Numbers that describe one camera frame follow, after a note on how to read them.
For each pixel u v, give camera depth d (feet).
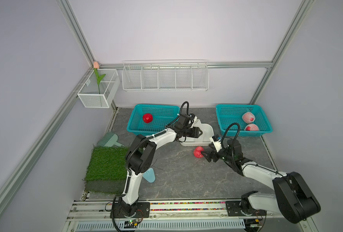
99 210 2.47
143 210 2.42
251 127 3.22
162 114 3.67
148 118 3.50
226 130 2.38
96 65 2.93
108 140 3.33
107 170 2.82
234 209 2.42
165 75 3.22
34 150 1.78
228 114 3.44
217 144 2.53
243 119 3.56
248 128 3.25
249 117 3.39
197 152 2.91
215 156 2.54
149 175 2.79
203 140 3.24
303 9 2.33
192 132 2.75
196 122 2.89
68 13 2.33
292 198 1.39
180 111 2.53
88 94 2.71
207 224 3.75
